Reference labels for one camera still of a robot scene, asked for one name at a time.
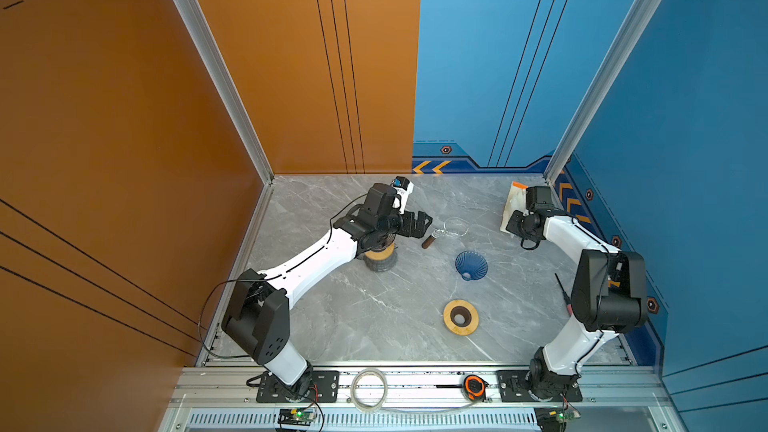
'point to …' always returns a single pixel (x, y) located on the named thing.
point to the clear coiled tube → (354, 398)
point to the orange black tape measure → (475, 387)
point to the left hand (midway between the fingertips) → (419, 214)
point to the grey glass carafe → (380, 265)
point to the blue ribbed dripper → (471, 265)
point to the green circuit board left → (297, 416)
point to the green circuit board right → (554, 419)
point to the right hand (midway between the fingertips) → (513, 226)
